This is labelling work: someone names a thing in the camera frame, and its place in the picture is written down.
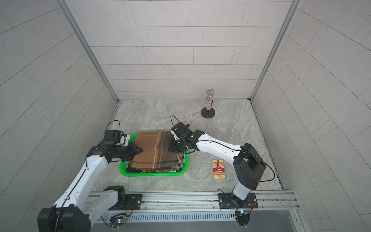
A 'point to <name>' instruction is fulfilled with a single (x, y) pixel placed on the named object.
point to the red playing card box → (218, 169)
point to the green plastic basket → (123, 165)
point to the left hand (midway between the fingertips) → (144, 147)
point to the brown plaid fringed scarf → (156, 155)
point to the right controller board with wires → (242, 217)
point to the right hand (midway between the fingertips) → (169, 149)
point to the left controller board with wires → (117, 220)
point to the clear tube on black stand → (208, 112)
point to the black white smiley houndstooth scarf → (175, 169)
